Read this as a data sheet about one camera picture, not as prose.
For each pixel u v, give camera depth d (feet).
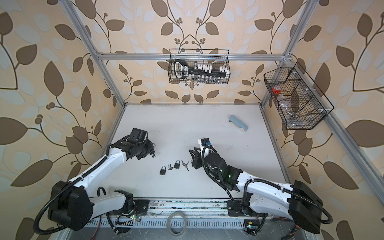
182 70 2.77
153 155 2.77
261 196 1.58
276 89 2.84
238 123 3.42
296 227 2.24
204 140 2.10
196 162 2.18
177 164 2.92
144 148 2.37
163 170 2.84
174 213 2.44
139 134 2.19
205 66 2.68
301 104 2.41
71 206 1.33
